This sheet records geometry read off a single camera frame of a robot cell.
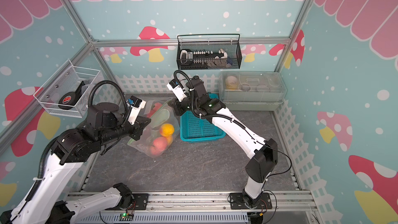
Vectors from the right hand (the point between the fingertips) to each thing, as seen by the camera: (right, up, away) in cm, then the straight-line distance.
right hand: (169, 102), depth 71 cm
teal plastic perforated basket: (+9, -15, +29) cm, 34 cm away
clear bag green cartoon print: (-8, -16, +10) cm, 20 cm away
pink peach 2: (-9, -25, +7) cm, 27 cm away
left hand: (-7, -9, -9) cm, 14 cm away
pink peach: (-5, -19, +3) cm, 20 cm away
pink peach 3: (-5, -2, -5) cm, 7 cm away
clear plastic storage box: (+47, +9, +29) cm, 56 cm away
